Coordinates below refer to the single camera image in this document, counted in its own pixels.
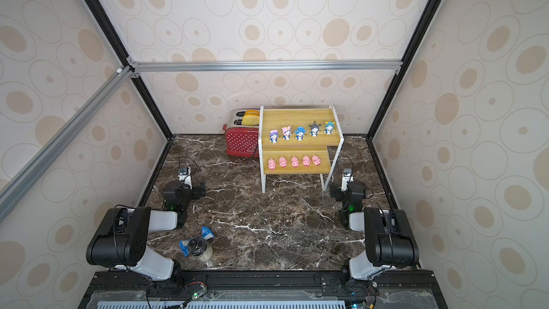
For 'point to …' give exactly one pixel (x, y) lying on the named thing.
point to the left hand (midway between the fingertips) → (196, 176)
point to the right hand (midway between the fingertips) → (346, 181)
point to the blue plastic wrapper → (184, 243)
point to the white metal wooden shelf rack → (299, 141)
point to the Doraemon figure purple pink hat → (274, 136)
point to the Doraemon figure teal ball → (329, 127)
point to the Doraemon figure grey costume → (314, 129)
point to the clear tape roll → (200, 248)
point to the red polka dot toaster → (242, 133)
